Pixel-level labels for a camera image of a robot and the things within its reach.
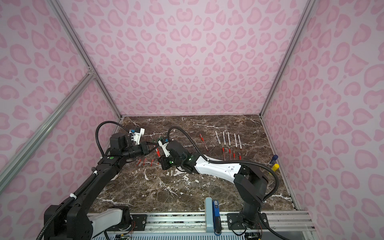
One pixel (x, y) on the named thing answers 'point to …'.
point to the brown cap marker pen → (239, 142)
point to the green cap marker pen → (228, 138)
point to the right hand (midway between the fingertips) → (160, 159)
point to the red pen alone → (239, 156)
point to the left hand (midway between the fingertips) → (157, 142)
